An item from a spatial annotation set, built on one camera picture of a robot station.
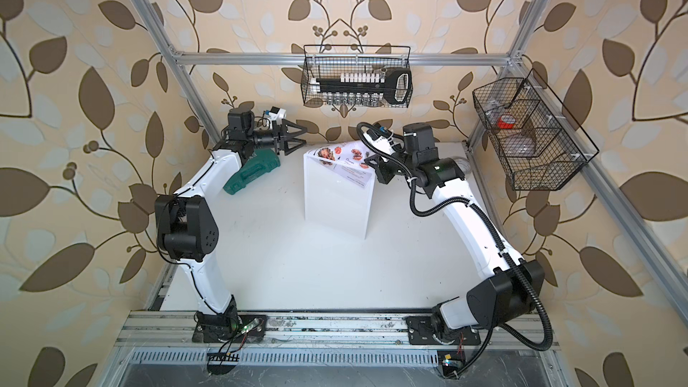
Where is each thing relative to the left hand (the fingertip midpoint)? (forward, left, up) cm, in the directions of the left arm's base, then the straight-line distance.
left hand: (301, 134), depth 80 cm
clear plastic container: (-7, -62, +4) cm, 62 cm away
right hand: (-9, -20, -1) cm, 22 cm away
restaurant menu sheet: (-9, -14, -1) cm, 17 cm away
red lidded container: (+4, -63, +2) cm, 63 cm away
